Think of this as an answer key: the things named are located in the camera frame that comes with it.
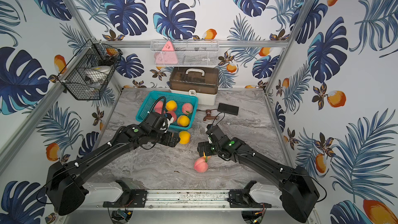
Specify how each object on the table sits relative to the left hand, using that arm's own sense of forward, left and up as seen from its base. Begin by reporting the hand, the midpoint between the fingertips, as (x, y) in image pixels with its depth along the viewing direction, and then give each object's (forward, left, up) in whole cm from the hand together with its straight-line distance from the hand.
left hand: (173, 135), depth 78 cm
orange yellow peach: (-10, -16, 0) cm, 19 cm away
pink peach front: (-11, -15, -10) cm, 21 cm away
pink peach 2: (+25, +15, -11) cm, 31 cm away
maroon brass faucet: (+24, -18, -15) cm, 33 cm away
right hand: (-2, -17, -7) cm, 18 cm away
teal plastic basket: (+27, 0, -10) cm, 28 cm away
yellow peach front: (+15, -2, -9) cm, 18 cm away
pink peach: (+26, -4, -10) cm, 28 cm away
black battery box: (+30, -31, -13) cm, 45 cm away
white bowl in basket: (+22, +41, +17) cm, 50 cm away
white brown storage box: (+43, -13, -1) cm, 45 cm away
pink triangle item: (+41, +9, +19) cm, 46 cm away
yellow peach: (+5, -5, -11) cm, 13 cm away
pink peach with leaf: (+28, +15, -9) cm, 33 cm away
